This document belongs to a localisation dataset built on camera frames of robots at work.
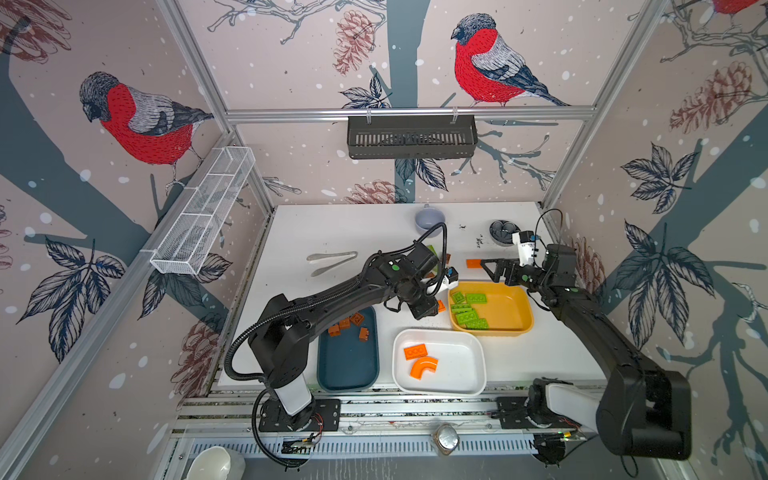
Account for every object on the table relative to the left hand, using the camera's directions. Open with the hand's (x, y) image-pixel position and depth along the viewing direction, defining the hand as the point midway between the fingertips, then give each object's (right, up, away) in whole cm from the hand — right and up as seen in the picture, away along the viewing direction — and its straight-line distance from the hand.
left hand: (434, 309), depth 77 cm
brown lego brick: (-26, -7, +10) cm, 28 cm away
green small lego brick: (+10, 0, +16) cm, 19 cm away
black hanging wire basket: (-4, +54, +26) cm, 60 cm away
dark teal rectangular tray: (-24, -17, +4) cm, 29 cm away
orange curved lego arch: (-3, -17, +4) cm, 17 cm away
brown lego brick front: (-22, -6, +11) cm, 25 cm away
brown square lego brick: (-20, -9, +8) cm, 23 cm away
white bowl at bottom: (-50, -30, -14) cm, 60 cm away
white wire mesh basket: (-61, +18, -6) cm, 64 cm away
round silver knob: (0, -23, -16) cm, 28 cm away
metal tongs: (-38, +12, +30) cm, 50 cm away
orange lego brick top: (+2, 0, +2) cm, 3 cm away
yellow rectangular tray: (+26, -4, +16) cm, 31 cm away
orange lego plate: (-5, -14, +6) cm, 16 cm away
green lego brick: (+11, -5, +11) cm, 16 cm away
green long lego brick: (+15, -7, +10) cm, 20 cm away
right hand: (+18, +11, +6) cm, 22 cm away
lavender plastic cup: (+2, +26, +35) cm, 44 cm away
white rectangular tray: (+9, -18, +5) cm, 21 cm away
